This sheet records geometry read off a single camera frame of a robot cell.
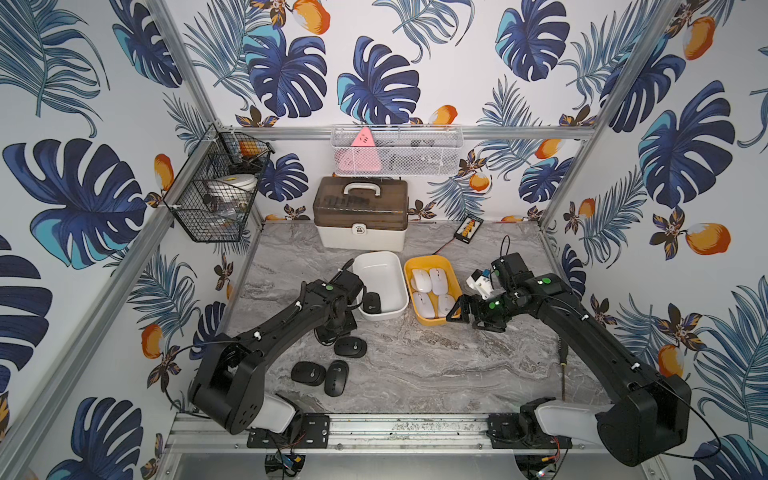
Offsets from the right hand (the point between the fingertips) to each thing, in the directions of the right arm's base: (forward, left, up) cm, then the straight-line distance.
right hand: (462, 319), depth 77 cm
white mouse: (+12, +8, -13) cm, 19 cm away
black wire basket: (+27, +67, +19) cm, 74 cm away
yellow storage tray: (+27, +7, -11) cm, 30 cm away
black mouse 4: (-11, +33, -14) cm, 38 cm away
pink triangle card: (+44, +27, +21) cm, 56 cm away
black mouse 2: (+12, +24, -13) cm, 30 cm away
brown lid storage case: (+34, +27, +6) cm, 44 cm away
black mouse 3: (-10, +41, -13) cm, 44 cm away
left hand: (0, +31, -7) cm, 32 cm away
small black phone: (+46, -12, -14) cm, 50 cm away
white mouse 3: (+21, +2, -13) cm, 25 cm away
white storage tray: (+25, +22, -14) cm, 36 cm away
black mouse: (-2, +30, -12) cm, 32 cm away
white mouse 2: (+21, +8, -12) cm, 25 cm away
